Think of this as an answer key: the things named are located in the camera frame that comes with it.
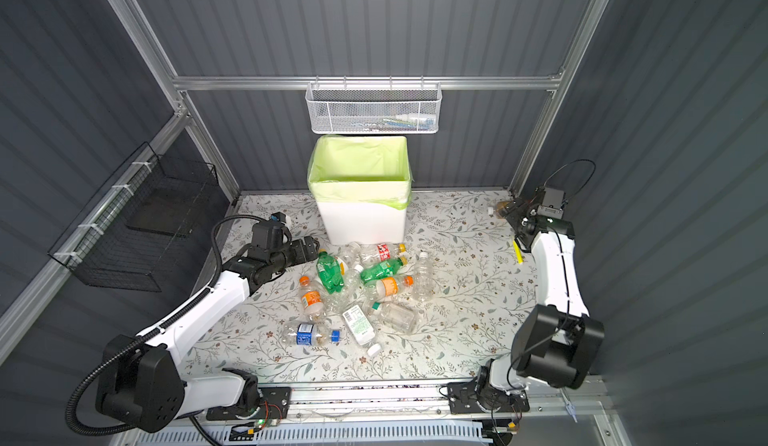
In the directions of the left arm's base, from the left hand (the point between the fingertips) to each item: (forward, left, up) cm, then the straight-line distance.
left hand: (307, 246), depth 85 cm
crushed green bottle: (-6, -6, -6) cm, 10 cm away
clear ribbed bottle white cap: (-5, -35, -16) cm, 39 cm away
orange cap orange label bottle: (-12, -1, -11) cm, 16 cm away
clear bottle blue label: (-22, -1, -10) cm, 24 cm away
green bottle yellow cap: (-3, -22, -10) cm, 25 cm away
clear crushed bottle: (-16, -24, -15) cm, 33 cm away
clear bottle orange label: (-10, -23, -9) cm, 26 cm away
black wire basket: (-3, +40, +12) cm, 42 cm away
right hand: (+1, -61, +7) cm, 62 cm away
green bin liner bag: (+29, -20, +4) cm, 35 cm away
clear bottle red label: (+5, -20, -12) cm, 24 cm away
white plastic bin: (+11, -16, -4) cm, 20 cm away
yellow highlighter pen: (+3, -69, -14) cm, 70 cm away
